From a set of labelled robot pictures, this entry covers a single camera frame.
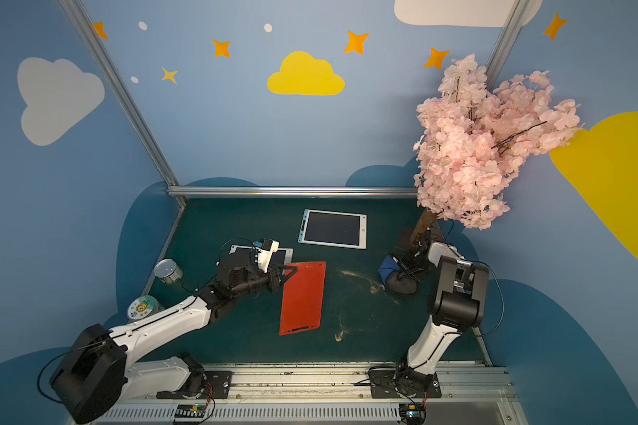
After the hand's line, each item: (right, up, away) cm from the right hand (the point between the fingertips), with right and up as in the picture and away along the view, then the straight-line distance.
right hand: (403, 266), depth 98 cm
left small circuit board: (-67, -37, -25) cm, 81 cm away
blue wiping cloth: (-5, -2, -5) cm, 8 cm away
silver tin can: (-85, -1, -6) cm, 85 cm away
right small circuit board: (-5, -37, -25) cm, 45 cm away
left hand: (-38, +3, -20) cm, 43 cm away
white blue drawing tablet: (-26, +14, +14) cm, 32 cm away
